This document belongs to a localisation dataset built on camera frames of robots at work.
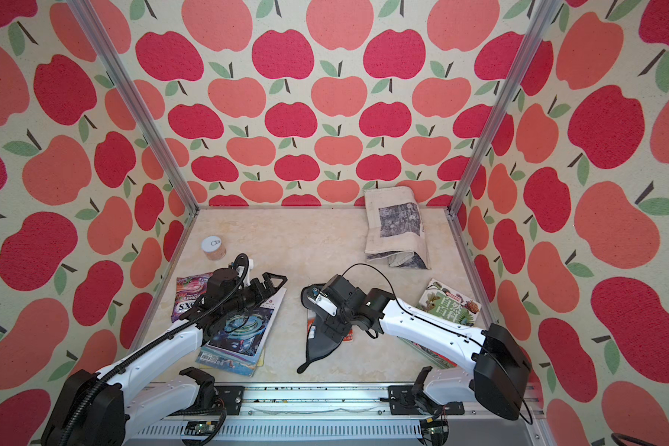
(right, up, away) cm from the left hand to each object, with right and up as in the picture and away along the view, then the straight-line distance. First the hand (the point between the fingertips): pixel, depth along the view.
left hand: (282, 290), depth 81 cm
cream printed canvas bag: (+39, +18, +24) cm, 49 cm away
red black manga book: (+8, -11, +7) cm, 16 cm away
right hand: (+16, -8, -1) cm, 18 cm away
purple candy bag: (-34, -2, +12) cm, 37 cm away
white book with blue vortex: (-9, -11, +5) cm, 15 cm away
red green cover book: (+54, -7, +8) cm, 55 cm away
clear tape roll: (-30, +12, +21) cm, 39 cm away
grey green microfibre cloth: (+11, -17, +2) cm, 20 cm away
